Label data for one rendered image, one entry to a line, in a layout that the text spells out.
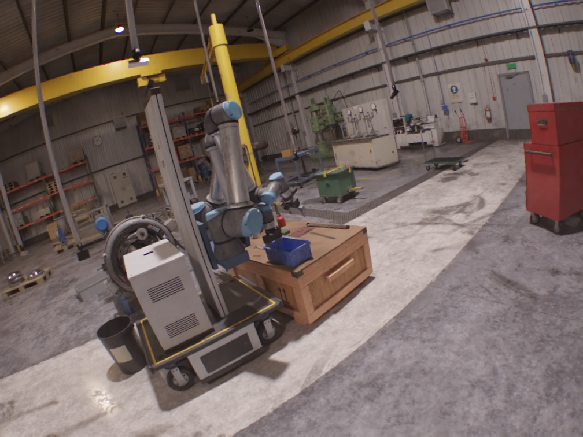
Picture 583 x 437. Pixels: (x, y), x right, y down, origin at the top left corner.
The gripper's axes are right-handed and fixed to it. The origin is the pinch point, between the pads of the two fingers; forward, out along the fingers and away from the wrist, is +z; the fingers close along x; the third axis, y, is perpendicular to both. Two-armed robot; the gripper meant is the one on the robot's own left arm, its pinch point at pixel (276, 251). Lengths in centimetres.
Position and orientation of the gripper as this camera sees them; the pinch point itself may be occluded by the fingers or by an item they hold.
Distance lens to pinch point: 204.3
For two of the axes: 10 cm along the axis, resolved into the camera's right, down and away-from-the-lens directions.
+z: 2.3, 9.4, 2.7
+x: -7.2, 3.5, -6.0
